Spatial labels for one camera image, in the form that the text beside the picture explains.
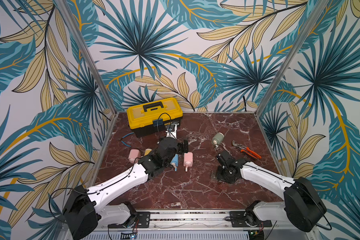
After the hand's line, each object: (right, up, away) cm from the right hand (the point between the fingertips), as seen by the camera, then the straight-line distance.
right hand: (218, 177), depth 86 cm
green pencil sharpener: (+2, +21, +9) cm, 23 cm away
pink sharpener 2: (-17, +10, 0) cm, 20 cm away
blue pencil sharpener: (-25, +9, 0) cm, 27 cm away
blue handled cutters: (-61, +22, +18) cm, 68 cm away
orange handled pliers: (+22, +14, +13) cm, 29 cm away
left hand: (-22, +23, -11) cm, 34 cm away
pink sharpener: (-49, +13, +1) cm, 51 cm away
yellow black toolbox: (-40, +34, +9) cm, 54 cm away
